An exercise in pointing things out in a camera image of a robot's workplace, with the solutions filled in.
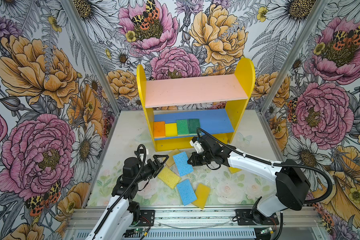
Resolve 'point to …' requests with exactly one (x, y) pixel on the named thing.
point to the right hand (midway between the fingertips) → (189, 166)
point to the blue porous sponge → (187, 194)
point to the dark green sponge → (193, 124)
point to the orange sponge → (159, 129)
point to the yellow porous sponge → (169, 177)
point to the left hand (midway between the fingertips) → (167, 165)
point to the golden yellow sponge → (202, 193)
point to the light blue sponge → (181, 162)
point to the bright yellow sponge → (171, 129)
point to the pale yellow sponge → (170, 161)
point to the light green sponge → (182, 127)
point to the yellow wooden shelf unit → (178, 105)
